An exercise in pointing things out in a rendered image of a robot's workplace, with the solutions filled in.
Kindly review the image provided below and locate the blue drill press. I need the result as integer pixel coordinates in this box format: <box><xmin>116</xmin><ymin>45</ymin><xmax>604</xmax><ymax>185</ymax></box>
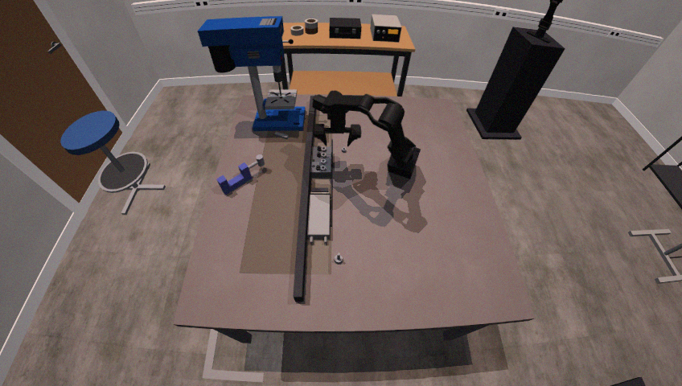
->
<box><xmin>198</xmin><ymin>16</ymin><xmax>305</xmax><ymax>131</ymax></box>

